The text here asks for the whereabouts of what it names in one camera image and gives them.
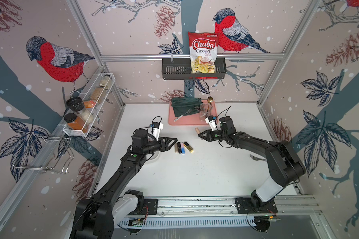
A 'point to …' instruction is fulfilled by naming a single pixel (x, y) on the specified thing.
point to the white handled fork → (187, 112)
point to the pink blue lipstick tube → (182, 148)
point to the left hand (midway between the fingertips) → (176, 138)
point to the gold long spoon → (210, 99)
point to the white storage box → (154, 157)
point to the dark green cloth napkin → (181, 105)
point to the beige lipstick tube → (176, 147)
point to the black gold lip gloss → (197, 130)
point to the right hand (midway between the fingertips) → (199, 134)
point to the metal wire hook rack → (48, 154)
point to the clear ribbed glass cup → (205, 110)
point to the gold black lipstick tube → (188, 147)
